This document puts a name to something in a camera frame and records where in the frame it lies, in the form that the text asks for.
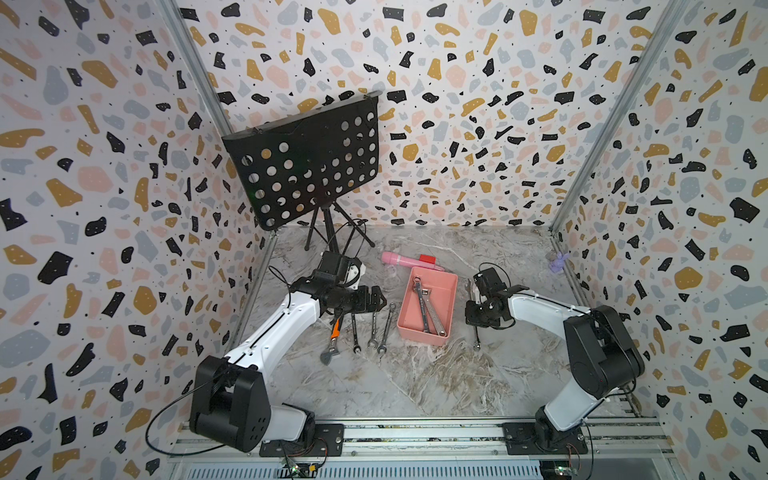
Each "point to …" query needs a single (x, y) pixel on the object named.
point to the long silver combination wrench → (417, 285)
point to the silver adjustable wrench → (426, 294)
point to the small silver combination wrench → (374, 327)
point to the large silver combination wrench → (477, 345)
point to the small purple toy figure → (558, 264)
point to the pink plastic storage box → (443, 286)
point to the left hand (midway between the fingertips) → (375, 301)
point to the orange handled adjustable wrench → (335, 333)
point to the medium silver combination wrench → (382, 348)
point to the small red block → (427, 258)
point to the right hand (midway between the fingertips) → (468, 317)
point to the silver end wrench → (356, 343)
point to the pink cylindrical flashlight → (397, 259)
